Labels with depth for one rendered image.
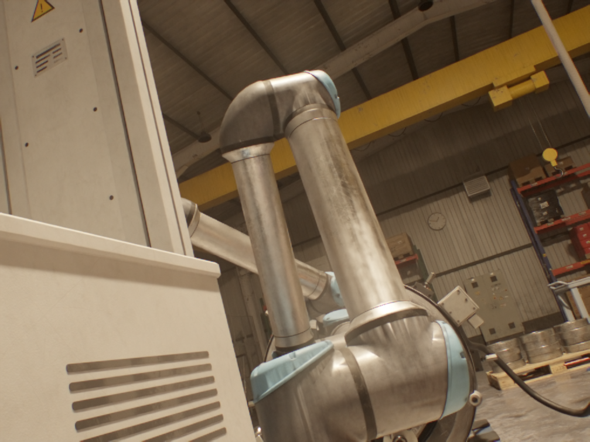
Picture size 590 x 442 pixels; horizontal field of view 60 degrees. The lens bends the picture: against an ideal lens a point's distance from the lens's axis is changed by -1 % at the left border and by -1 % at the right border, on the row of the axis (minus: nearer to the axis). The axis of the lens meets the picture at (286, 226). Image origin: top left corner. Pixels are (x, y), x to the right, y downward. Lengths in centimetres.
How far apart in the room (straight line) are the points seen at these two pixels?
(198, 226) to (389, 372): 69
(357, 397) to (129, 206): 46
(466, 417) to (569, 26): 1282
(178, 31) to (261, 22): 186
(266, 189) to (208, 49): 1136
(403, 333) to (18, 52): 87
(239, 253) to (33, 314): 103
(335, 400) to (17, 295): 54
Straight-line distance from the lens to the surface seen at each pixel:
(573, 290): 808
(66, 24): 108
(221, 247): 136
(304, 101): 108
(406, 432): 187
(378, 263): 90
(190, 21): 1162
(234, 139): 107
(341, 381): 82
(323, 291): 149
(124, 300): 46
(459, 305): 189
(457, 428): 188
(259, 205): 108
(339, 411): 81
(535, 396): 255
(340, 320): 126
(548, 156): 1310
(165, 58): 1214
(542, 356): 605
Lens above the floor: 69
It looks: 16 degrees up
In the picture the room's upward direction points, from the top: 16 degrees counter-clockwise
